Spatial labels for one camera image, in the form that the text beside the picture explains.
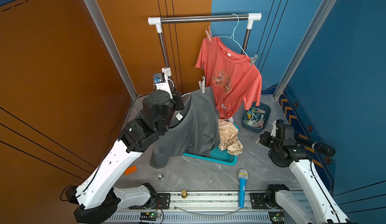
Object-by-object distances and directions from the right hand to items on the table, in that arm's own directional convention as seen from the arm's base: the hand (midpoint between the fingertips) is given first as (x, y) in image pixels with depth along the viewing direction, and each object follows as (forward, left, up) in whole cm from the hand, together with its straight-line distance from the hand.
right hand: (261, 135), depth 80 cm
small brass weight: (-26, +41, -13) cm, 50 cm away
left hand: (+2, +42, +33) cm, 53 cm away
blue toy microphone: (-17, +10, -13) cm, 24 cm away
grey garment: (-2, +35, +9) cm, 36 cm away
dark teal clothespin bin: (+21, -6, -14) cm, 26 cm away
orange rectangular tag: (-14, +71, -14) cm, 74 cm away
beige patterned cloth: (+2, +16, -6) cm, 17 cm away
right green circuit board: (-34, -4, -18) cm, 39 cm away
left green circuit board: (-35, +56, -16) cm, 68 cm away
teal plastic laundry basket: (-5, +22, -15) cm, 28 cm away
